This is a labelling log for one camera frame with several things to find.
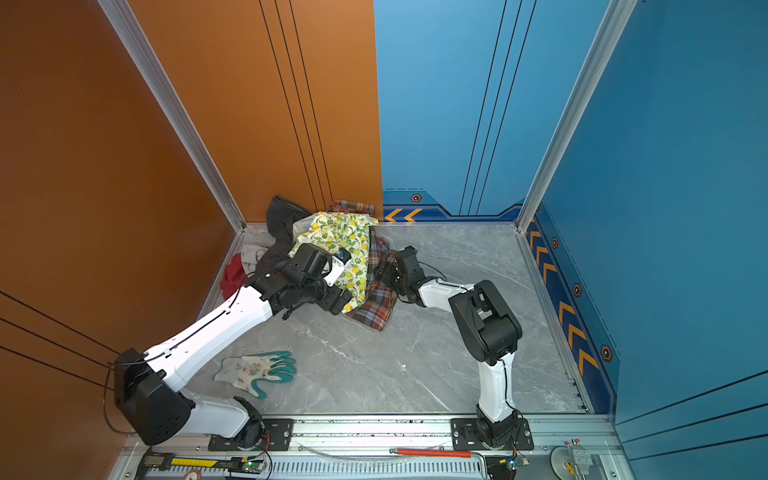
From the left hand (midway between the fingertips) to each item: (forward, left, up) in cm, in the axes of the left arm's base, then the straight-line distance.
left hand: (339, 284), depth 80 cm
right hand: (+12, -9, -13) cm, 20 cm away
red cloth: (+9, +36, -10) cm, 39 cm away
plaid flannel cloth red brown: (+5, -10, -17) cm, 21 cm away
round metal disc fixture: (-37, -55, -17) cm, 68 cm away
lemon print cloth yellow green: (+24, 0, -5) cm, 25 cm away
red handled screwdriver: (-36, -24, -19) cm, 47 cm away
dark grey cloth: (+42, +31, -15) cm, 55 cm away
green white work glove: (-17, +26, -18) cm, 36 cm away
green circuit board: (-37, -44, -18) cm, 60 cm away
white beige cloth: (+19, +33, -10) cm, 40 cm away
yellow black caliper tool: (-38, +41, -18) cm, 59 cm away
